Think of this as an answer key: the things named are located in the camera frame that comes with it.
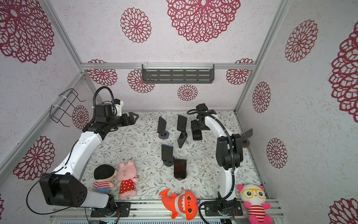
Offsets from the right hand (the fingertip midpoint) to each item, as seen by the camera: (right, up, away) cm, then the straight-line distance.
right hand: (199, 125), depth 97 cm
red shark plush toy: (-11, -38, -29) cm, 50 cm away
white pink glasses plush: (+24, -37, -26) cm, 51 cm away
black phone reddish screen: (-14, -25, -17) cm, 33 cm away
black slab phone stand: (-21, -22, -8) cm, 32 cm away
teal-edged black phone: (-12, +1, +1) cm, 12 cm away
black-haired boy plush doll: (-56, -28, -19) cm, 66 cm away
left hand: (-42, +4, -16) cm, 45 cm away
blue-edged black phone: (-26, -1, 0) cm, 26 cm away
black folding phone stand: (-12, -11, +11) cm, 19 cm away
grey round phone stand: (-24, -8, +6) cm, 26 cm away
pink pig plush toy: (-45, -28, -17) cm, 56 cm away
